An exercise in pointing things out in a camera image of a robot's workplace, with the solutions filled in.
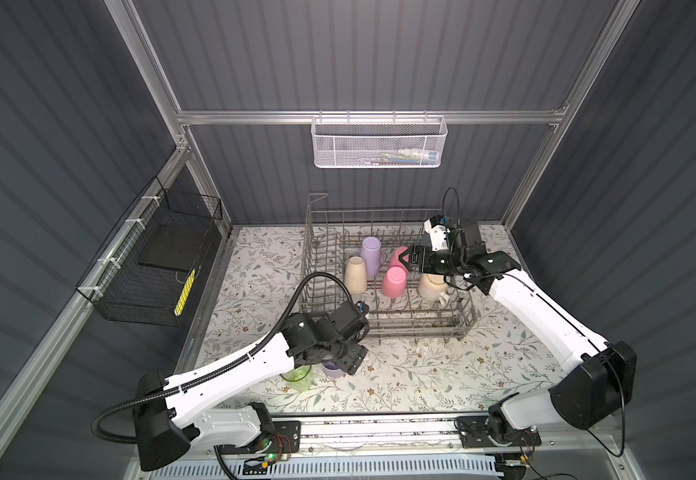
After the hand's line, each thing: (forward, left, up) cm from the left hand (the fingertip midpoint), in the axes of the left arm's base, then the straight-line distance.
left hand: (352, 349), depth 73 cm
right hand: (+20, -18, +10) cm, 28 cm away
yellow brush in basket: (+10, +38, +13) cm, 41 cm away
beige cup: (+25, -2, -3) cm, 25 cm away
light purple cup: (+31, -8, +1) cm, 32 cm away
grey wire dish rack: (+54, +4, -14) cm, 56 cm away
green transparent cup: (-6, +13, -1) cm, 14 cm away
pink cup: (+21, -14, -2) cm, 25 cm away
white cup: (+18, -25, -2) cm, 31 cm away
